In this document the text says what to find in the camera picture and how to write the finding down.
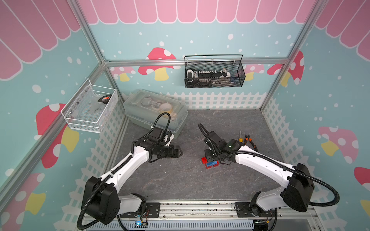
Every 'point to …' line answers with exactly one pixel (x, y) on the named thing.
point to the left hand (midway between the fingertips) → (175, 156)
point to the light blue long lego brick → (209, 163)
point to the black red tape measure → (105, 99)
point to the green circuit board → (138, 224)
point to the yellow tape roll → (166, 108)
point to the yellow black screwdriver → (240, 139)
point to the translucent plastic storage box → (145, 107)
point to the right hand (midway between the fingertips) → (207, 155)
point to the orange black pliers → (247, 137)
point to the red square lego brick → (208, 167)
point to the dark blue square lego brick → (214, 162)
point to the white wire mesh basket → (84, 112)
